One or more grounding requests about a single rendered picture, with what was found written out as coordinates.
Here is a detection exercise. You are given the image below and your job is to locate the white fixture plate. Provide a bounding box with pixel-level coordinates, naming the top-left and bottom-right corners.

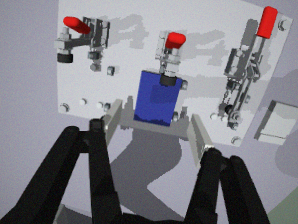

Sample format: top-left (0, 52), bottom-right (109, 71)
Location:
top-left (57, 0), bottom-right (293, 147)

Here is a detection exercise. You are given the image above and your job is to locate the blue rectangular plate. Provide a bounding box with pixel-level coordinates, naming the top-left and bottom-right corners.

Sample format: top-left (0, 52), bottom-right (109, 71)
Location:
top-left (133, 70), bottom-right (182, 127)

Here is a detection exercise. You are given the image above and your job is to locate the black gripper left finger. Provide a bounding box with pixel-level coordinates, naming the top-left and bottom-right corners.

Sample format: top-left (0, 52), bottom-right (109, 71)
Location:
top-left (0, 99), bottom-right (124, 224)

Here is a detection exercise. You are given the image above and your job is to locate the toggle clamp with red handle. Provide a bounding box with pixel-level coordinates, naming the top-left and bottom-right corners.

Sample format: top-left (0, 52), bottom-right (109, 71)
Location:
top-left (155, 30), bottom-right (186, 86)
top-left (224, 6), bottom-right (278, 123)

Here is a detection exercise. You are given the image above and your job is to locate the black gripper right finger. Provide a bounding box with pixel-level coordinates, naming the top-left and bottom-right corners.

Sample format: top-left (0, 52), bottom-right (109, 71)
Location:
top-left (184, 113), bottom-right (270, 224)

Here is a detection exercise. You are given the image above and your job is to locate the red-handled toggle clamp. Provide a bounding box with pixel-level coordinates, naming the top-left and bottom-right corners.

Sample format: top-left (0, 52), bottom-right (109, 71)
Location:
top-left (54, 16), bottom-right (110, 63)

